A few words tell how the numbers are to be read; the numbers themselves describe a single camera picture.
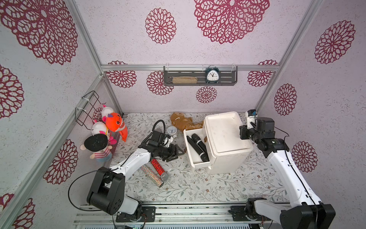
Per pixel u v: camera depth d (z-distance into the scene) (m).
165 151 0.73
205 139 0.80
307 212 0.39
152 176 0.84
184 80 0.88
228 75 0.93
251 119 0.67
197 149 0.87
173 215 0.75
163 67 0.90
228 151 0.69
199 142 0.88
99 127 0.85
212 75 0.90
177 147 0.76
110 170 0.46
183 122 1.04
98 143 0.76
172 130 1.05
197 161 0.85
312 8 0.70
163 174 0.83
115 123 0.89
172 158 0.78
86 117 0.76
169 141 0.81
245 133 0.68
